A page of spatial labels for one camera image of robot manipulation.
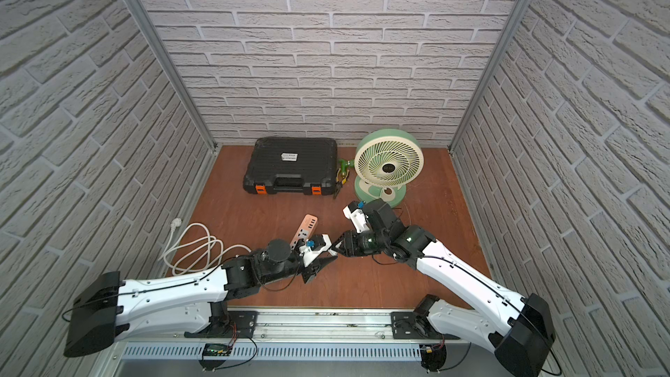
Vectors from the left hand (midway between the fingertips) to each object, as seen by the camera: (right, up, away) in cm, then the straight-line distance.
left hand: (331, 241), depth 73 cm
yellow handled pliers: (+2, +15, +33) cm, 36 cm away
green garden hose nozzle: (+4, +22, +37) cm, 43 cm away
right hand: (+2, -1, -2) cm, 3 cm away
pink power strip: (-10, -1, +17) cm, 20 cm away
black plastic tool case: (-18, +23, +33) cm, 44 cm away
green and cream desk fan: (+17, +23, +10) cm, 31 cm away
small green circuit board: (-33, -31, -1) cm, 45 cm away
